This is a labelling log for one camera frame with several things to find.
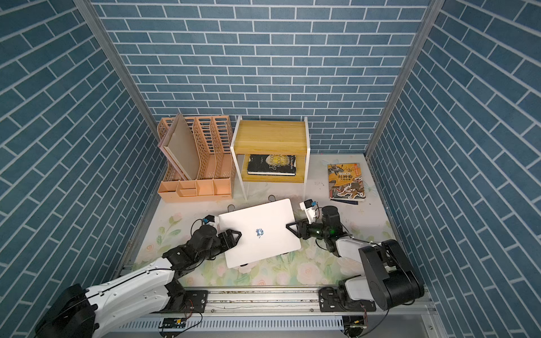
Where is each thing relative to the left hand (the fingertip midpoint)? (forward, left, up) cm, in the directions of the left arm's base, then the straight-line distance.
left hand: (242, 239), depth 82 cm
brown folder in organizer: (+38, +31, +16) cm, 52 cm away
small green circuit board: (-26, +21, -9) cm, 35 cm away
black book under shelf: (+30, -11, +12) cm, 34 cm away
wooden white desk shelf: (+31, -11, +26) cm, 42 cm away
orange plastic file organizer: (+52, +20, +7) cm, 57 cm away
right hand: (+5, -20, +1) cm, 21 cm away
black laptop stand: (-8, -1, -5) cm, 10 cm away
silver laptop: (+3, -9, +2) cm, 9 cm away
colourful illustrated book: (+33, -49, -3) cm, 59 cm away
